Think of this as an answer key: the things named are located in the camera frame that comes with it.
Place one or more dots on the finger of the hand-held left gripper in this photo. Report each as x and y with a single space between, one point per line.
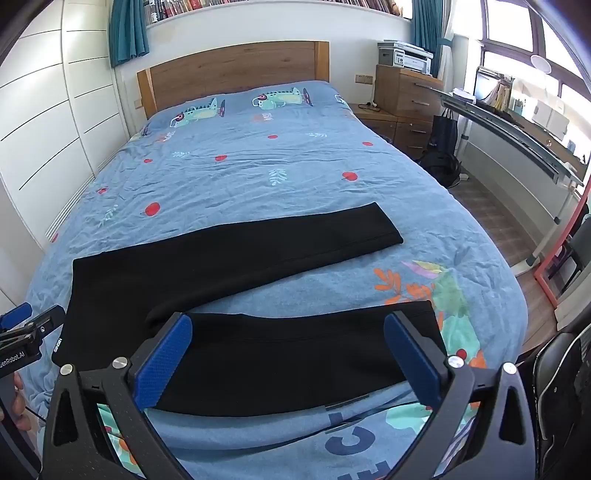
18 314
48 321

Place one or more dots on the grey tilting desk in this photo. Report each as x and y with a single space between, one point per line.
508 129

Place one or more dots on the black office chair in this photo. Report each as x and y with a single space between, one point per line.
561 392

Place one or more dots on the window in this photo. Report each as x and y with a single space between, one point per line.
508 27

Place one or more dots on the wall socket plate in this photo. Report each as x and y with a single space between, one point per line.
364 78

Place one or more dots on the teal curtain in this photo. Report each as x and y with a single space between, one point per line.
129 32
425 23

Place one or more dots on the row of books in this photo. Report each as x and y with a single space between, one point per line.
277 3

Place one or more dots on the white power strip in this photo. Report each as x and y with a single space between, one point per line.
369 105

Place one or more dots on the wooden nightstand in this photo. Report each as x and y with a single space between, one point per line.
374 121

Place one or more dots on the white printer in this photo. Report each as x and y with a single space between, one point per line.
406 57

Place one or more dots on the white storage box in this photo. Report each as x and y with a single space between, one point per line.
551 119

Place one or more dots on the wooden headboard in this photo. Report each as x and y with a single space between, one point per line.
231 64

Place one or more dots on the dark tote bag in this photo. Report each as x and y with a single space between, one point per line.
444 131

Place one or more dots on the wooden dresser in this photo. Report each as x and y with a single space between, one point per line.
406 97

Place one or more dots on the round white lamp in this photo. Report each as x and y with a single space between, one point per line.
540 63

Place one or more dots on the black backpack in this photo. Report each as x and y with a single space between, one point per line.
441 168

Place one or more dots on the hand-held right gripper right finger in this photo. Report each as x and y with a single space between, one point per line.
414 360

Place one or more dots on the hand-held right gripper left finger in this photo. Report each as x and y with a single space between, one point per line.
162 360

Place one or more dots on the person's left hand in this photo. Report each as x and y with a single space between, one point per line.
19 401

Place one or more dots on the black pants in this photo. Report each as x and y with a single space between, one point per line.
231 258

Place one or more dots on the blue printed bedsheet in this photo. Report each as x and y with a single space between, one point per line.
277 161

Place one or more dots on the red frame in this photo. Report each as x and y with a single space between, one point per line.
570 221

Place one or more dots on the white wardrobe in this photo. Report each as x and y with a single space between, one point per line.
46 115

